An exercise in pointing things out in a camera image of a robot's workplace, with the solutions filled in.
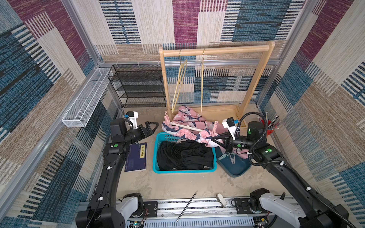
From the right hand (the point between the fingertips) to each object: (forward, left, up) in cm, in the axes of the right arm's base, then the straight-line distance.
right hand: (214, 140), depth 69 cm
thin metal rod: (-24, +14, -26) cm, 38 cm away
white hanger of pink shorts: (+6, +13, +2) cm, 15 cm away
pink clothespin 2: (+13, +23, +3) cm, 27 cm away
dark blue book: (+3, +45, -26) cm, 52 cm away
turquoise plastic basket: (+7, +24, -7) cm, 26 cm away
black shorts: (-2, +15, -12) cm, 19 cm away
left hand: (+8, +30, 0) cm, 31 cm away
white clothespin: (+1, -15, -25) cm, 29 cm away
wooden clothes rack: (+55, -20, +1) cm, 59 cm away
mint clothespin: (+2, -9, -24) cm, 26 cm away
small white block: (-22, -5, -24) cm, 33 cm away
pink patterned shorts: (+21, +12, -13) cm, 27 cm away
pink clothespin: (+1, +1, +8) cm, 8 cm away
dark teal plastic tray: (-3, -15, -25) cm, 29 cm away
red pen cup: (+17, -41, -19) cm, 48 cm away
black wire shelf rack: (+53, +48, -7) cm, 72 cm away
